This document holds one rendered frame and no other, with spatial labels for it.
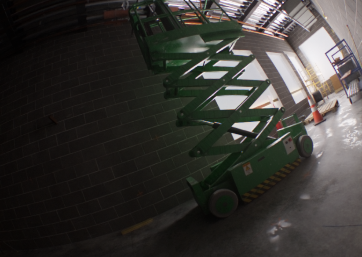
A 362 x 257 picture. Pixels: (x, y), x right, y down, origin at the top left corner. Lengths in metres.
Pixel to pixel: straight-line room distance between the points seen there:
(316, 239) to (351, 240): 0.22
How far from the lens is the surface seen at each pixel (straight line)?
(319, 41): 10.83
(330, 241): 1.05
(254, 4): 6.46
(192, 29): 2.31
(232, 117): 1.83
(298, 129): 2.49
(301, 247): 1.07
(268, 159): 1.80
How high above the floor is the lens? 0.80
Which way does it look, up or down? 11 degrees up
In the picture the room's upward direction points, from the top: 23 degrees counter-clockwise
